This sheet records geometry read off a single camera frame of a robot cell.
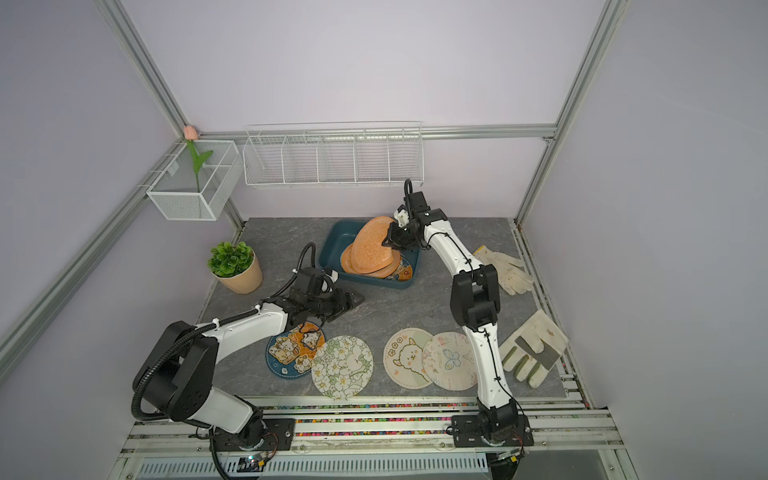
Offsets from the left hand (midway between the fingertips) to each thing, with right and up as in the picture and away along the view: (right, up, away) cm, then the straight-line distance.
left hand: (358, 304), depth 87 cm
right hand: (+7, +19, +9) cm, 22 cm away
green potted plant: (-38, +11, +4) cm, 40 cm away
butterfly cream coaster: (+26, -16, -2) cm, 31 cm away
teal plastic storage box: (-12, +21, +25) cm, 35 cm away
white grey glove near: (+51, -14, 0) cm, 53 cm away
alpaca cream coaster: (+13, -16, 0) cm, 21 cm away
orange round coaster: (+2, +15, +11) cm, 19 cm away
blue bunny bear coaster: (+14, +9, +18) cm, 24 cm away
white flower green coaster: (-4, -17, -2) cm, 18 cm away
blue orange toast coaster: (-20, -15, 0) cm, 25 cm away
